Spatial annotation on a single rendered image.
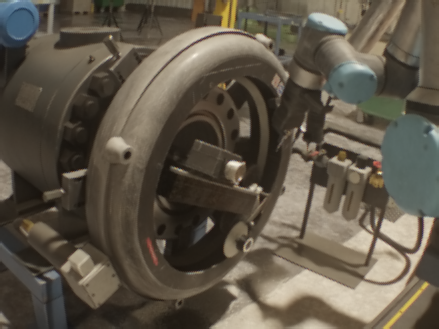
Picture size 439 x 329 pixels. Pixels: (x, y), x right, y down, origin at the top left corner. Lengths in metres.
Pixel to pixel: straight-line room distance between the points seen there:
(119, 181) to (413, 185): 0.57
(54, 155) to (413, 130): 0.93
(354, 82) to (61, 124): 0.76
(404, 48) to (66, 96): 0.86
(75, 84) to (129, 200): 0.44
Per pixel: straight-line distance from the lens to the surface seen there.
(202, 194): 1.10
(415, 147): 0.63
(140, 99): 0.95
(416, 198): 0.64
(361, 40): 1.46
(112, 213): 0.97
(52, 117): 1.28
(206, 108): 1.25
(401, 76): 0.96
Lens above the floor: 1.07
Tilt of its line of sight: 22 degrees down
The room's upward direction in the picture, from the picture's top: 6 degrees clockwise
